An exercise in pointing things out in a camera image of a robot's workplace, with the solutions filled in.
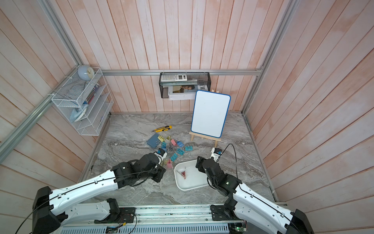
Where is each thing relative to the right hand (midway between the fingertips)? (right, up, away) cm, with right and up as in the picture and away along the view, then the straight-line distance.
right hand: (201, 157), depth 81 cm
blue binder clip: (-12, +6, +17) cm, 22 cm away
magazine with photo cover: (-8, +40, +12) cm, 43 cm away
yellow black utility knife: (-27, +16, +26) cm, 40 cm away
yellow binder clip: (-26, +9, +20) cm, 35 cm away
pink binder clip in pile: (-17, +7, +18) cm, 26 cm away
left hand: (-21, -6, -7) cm, 22 cm away
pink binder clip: (-10, -10, +1) cm, 14 cm away
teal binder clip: (-12, +1, +14) cm, 18 cm away
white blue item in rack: (-69, +25, -2) cm, 73 cm away
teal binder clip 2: (-17, -2, +12) cm, 21 cm away
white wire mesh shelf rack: (-67, +40, +11) cm, 79 cm away
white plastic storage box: (-8, -12, +4) cm, 15 cm away
